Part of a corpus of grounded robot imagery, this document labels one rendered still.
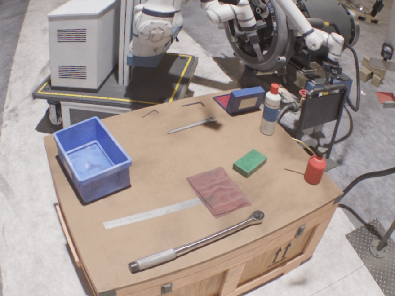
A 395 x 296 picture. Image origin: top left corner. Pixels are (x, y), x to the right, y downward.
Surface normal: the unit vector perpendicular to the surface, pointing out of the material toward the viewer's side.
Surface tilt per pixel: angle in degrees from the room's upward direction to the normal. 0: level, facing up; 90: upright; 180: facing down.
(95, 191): 90
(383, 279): 0
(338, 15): 52
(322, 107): 90
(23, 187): 0
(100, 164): 0
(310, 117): 90
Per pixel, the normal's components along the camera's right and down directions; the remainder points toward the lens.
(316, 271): 0.07, -0.77
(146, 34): 0.10, 0.71
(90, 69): -0.18, 0.62
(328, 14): 0.39, -0.04
